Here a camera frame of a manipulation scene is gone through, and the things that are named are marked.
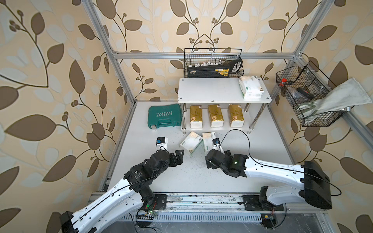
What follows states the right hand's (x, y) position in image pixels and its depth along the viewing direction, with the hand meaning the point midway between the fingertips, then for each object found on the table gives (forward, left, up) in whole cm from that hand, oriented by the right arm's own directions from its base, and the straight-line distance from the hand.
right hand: (213, 156), depth 81 cm
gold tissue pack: (+25, +9, +5) cm, 27 cm away
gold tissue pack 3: (+22, -17, +6) cm, 29 cm away
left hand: (-1, +19, +9) cm, 22 cm away
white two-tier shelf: (+27, -3, +25) cm, 37 cm away
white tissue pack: (+12, +13, -5) cm, 18 cm away
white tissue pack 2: (+15, +1, -4) cm, 15 cm away
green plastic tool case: (+34, +32, -3) cm, 46 cm away
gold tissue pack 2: (+26, -4, +5) cm, 26 cm away
